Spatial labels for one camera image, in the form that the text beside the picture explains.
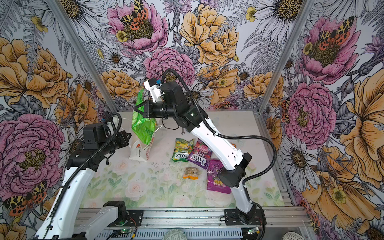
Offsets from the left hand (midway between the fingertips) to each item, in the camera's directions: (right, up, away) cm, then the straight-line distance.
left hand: (131, 140), depth 74 cm
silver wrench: (+22, +2, +35) cm, 41 cm away
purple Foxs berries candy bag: (+34, -11, +20) cm, 41 cm away
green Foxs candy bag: (+22, -9, +23) cm, 33 cm away
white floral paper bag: (0, -7, +11) cm, 13 cm away
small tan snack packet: (+29, -20, +14) cm, 38 cm away
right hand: (+8, +12, -15) cm, 20 cm away
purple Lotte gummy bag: (+41, -23, +7) cm, 48 cm away
